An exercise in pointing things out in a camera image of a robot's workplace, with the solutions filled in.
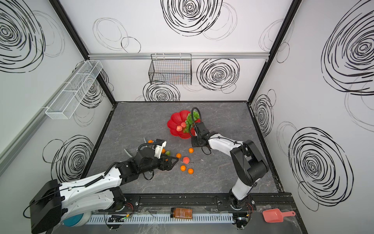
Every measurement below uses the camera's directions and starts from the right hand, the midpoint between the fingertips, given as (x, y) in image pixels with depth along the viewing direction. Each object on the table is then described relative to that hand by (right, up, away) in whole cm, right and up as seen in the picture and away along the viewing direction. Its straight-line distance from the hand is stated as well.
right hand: (194, 142), depth 93 cm
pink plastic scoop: (+39, -31, -23) cm, 55 cm away
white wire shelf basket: (-66, +22, -20) cm, 72 cm away
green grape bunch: (-3, +12, +9) cm, 16 cm away
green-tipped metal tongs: (-40, -7, -4) cm, 41 cm away
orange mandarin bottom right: (-2, -15, -10) cm, 18 cm away
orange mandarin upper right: (-2, -5, -2) cm, 6 cm away
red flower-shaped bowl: (+3, +13, +12) cm, 18 cm away
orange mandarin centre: (-9, -8, -4) cm, 13 cm away
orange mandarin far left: (-29, 0, +3) cm, 29 cm away
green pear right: (-16, -6, -4) cm, 18 cm away
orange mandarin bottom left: (-7, -14, -8) cm, 17 cm away
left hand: (-12, -6, -16) cm, 21 cm away
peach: (-5, -10, -6) cm, 13 cm away
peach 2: (-7, +11, +9) cm, 16 cm away
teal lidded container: (-52, -29, -29) cm, 66 cm away
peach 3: (-10, +8, +9) cm, 15 cm away
